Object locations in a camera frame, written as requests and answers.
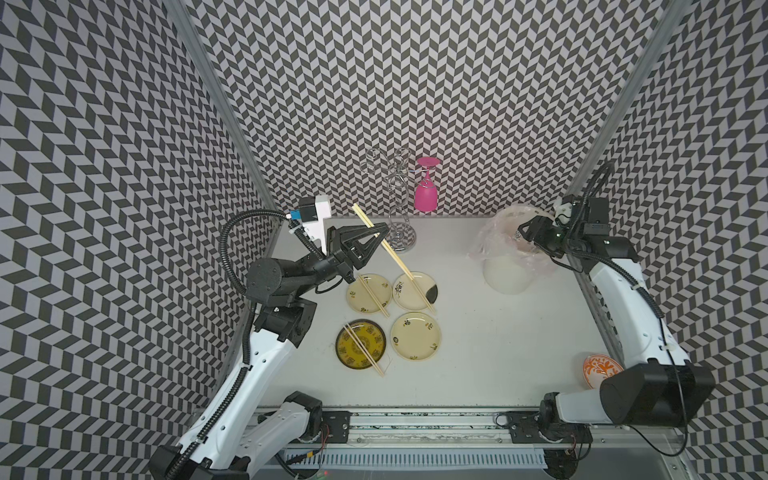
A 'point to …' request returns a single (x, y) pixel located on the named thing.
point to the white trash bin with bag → (510, 261)
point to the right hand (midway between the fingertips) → (526, 236)
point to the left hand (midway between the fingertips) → (388, 233)
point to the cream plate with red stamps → (415, 336)
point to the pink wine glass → (425, 193)
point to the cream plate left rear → (359, 297)
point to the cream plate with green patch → (406, 295)
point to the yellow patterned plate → (371, 337)
